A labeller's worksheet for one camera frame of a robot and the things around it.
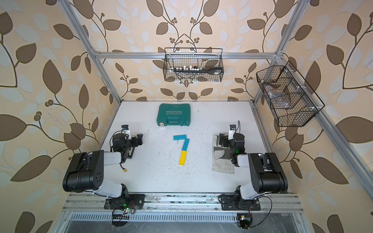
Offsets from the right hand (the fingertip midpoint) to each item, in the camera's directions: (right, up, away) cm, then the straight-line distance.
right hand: (228, 133), depth 95 cm
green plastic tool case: (-37, +13, +11) cm, 41 cm away
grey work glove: (-6, -15, -6) cm, 17 cm away
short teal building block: (-33, -3, +7) cm, 34 cm away
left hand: (-62, 0, 0) cm, 62 cm away
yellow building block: (-30, -15, -4) cm, 34 cm away
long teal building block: (-28, -7, +2) cm, 29 cm away
